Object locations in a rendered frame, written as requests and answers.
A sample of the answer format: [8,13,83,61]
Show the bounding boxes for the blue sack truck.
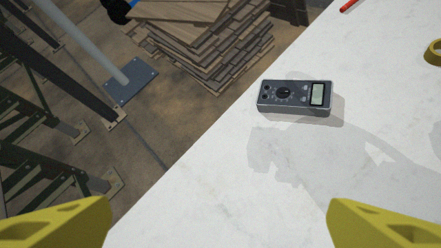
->
[100,0,141,25]

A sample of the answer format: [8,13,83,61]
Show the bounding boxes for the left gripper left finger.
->
[0,196,112,248]

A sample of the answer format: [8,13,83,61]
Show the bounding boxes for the red cylinder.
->
[340,0,359,13]

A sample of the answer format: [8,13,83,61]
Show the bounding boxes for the yellow sleeve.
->
[424,38,441,67]

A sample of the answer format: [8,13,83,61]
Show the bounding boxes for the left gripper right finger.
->
[326,198,441,248]

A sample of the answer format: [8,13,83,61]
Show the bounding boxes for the grey multimeter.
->
[256,79,334,118]

